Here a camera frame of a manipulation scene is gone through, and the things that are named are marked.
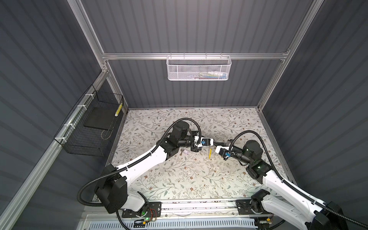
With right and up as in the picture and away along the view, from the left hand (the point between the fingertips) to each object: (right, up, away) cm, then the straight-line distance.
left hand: (210, 137), depth 73 cm
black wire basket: (-62, +5, 0) cm, 62 cm away
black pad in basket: (-58, +10, +4) cm, 59 cm away
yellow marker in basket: (-51, +15, +8) cm, 54 cm away
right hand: (+3, -2, -1) cm, 4 cm away
